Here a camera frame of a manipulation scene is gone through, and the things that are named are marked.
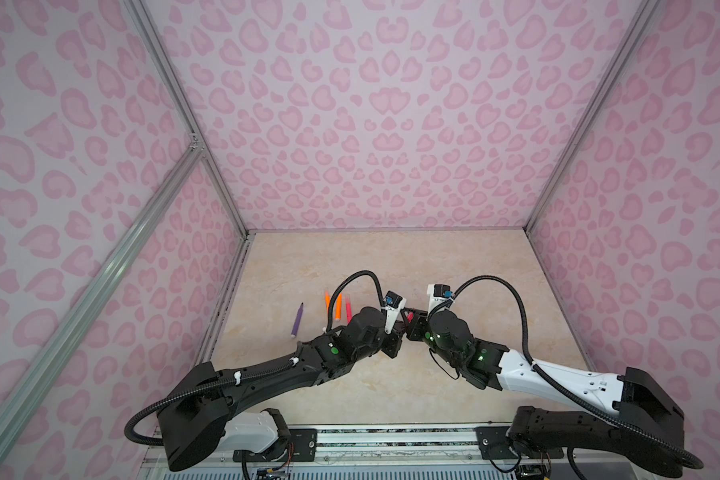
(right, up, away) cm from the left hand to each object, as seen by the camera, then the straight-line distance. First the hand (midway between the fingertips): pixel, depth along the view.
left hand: (409, 322), depth 76 cm
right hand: (-2, +3, +1) cm, 4 cm away
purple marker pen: (-33, -4, +19) cm, 39 cm away
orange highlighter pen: (-24, +2, +24) cm, 34 cm away
